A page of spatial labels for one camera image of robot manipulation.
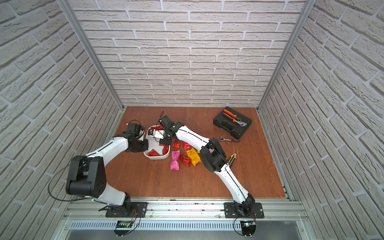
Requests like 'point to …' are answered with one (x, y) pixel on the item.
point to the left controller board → (122, 227)
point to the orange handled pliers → (235, 118)
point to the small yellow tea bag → (194, 155)
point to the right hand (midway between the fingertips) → (165, 136)
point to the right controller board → (248, 228)
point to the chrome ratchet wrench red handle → (221, 139)
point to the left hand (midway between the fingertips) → (148, 144)
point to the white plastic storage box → (155, 150)
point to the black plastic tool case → (232, 122)
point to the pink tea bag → (174, 164)
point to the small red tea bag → (185, 160)
